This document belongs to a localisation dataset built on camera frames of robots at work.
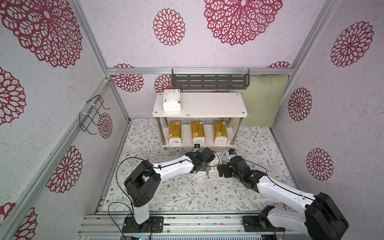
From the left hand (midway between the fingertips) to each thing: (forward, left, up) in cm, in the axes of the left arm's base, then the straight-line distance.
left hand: (198, 165), depth 89 cm
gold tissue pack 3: (+17, -14, +8) cm, 23 cm away
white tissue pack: (-4, -1, -3) cm, 5 cm away
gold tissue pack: (+19, +15, +7) cm, 25 cm away
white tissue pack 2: (-2, -9, 0) cm, 9 cm away
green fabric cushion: (+40, -43, +17) cm, 61 cm away
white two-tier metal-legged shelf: (+24, -1, +26) cm, 35 cm away
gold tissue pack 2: (+19, 0, +7) cm, 20 cm away
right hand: (-1, -14, +2) cm, 14 cm away
